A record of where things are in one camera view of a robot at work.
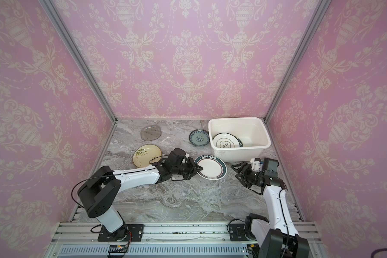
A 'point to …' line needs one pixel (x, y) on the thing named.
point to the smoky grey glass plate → (149, 133)
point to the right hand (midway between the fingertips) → (234, 170)
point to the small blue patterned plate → (199, 137)
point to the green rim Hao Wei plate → (235, 142)
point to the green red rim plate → (214, 167)
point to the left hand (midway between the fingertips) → (205, 169)
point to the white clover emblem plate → (226, 140)
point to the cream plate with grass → (144, 155)
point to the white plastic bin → (251, 131)
